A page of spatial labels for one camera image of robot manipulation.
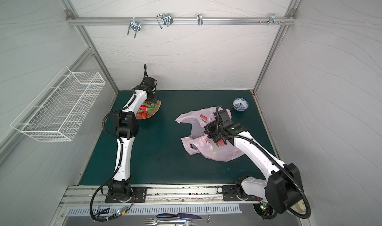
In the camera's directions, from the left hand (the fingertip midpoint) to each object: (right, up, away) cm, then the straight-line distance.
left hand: (153, 95), depth 108 cm
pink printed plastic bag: (+33, -26, -35) cm, 55 cm away
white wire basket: (-34, -9, -40) cm, 53 cm away
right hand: (+36, -19, -27) cm, 49 cm away
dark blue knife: (+24, -59, -39) cm, 75 cm away
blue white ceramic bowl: (+65, -6, +3) cm, 66 cm away
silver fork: (+12, -60, -42) cm, 74 cm away
